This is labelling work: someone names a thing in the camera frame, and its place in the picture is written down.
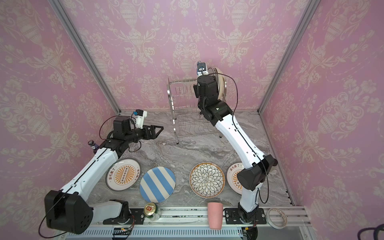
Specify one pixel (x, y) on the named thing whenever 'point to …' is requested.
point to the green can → (152, 210)
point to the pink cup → (215, 211)
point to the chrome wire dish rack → (187, 119)
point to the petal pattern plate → (207, 180)
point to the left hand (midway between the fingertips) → (158, 128)
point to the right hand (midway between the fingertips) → (208, 78)
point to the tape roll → (270, 222)
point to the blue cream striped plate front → (157, 184)
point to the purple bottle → (94, 146)
